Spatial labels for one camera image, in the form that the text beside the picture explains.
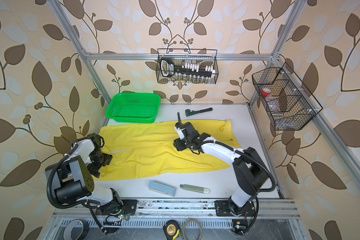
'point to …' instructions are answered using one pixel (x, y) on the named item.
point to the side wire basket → (289, 104)
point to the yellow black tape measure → (171, 229)
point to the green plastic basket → (133, 107)
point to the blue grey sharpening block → (157, 187)
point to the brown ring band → (200, 224)
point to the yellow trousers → (145, 149)
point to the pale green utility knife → (194, 188)
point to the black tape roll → (68, 228)
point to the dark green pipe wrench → (188, 112)
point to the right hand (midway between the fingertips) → (179, 142)
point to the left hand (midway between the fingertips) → (105, 166)
